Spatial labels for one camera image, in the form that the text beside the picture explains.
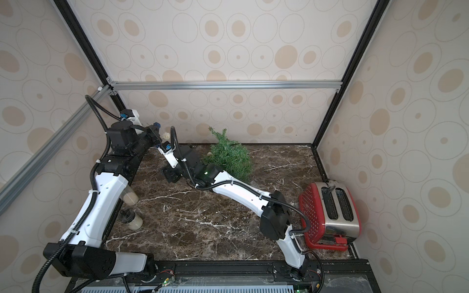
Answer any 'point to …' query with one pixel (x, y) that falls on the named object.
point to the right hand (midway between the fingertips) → (175, 159)
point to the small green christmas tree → (231, 157)
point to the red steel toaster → (333, 210)
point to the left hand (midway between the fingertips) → (163, 123)
